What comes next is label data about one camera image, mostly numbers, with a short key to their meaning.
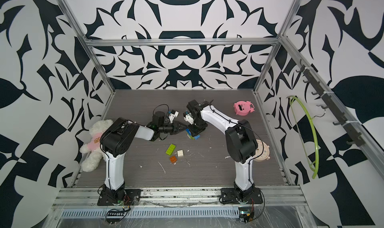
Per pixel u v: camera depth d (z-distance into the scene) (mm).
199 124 775
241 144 502
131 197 743
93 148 830
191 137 896
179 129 884
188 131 912
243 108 1049
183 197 758
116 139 565
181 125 911
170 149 891
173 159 850
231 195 742
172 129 864
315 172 598
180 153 869
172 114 924
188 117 850
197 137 865
